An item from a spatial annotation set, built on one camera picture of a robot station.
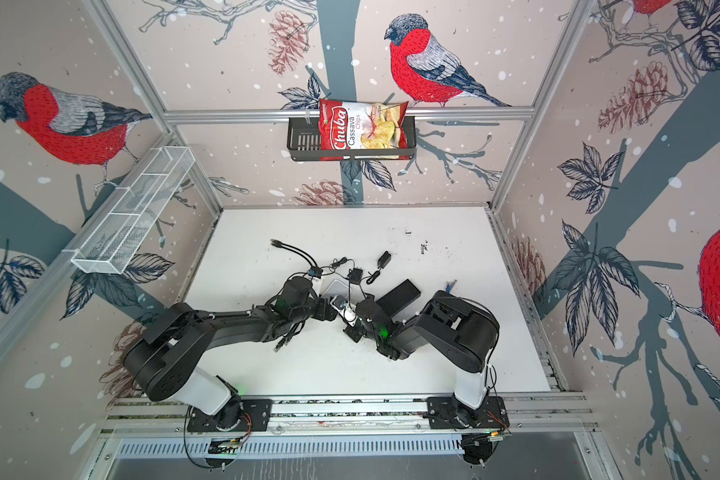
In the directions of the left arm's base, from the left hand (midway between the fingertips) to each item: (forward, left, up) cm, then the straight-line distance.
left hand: (334, 300), depth 89 cm
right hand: (-4, -2, -5) cm, 6 cm away
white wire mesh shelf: (+5, +53, +25) cm, 59 cm away
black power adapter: (+15, -15, -2) cm, 21 cm away
